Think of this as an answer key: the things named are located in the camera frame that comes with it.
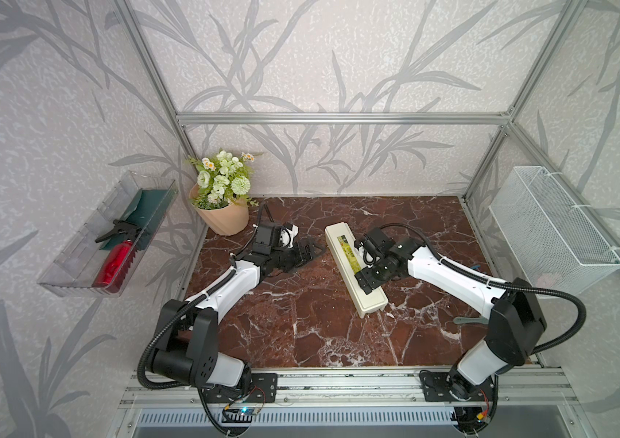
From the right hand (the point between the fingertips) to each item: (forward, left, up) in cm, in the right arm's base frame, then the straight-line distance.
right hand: (368, 277), depth 85 cm
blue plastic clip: (+9, -42, -11) cm, 44 cm away
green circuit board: (-34, +34, -9) cm, 49 cm away
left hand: (+4, +16, +5) cm, 17 cm away
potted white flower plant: (+22, +46, +16) cm, 54 cm away
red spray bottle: (-9, +59, +26) cm, 65 cm away
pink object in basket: (-8, -45, +11) cm, 47 cm away
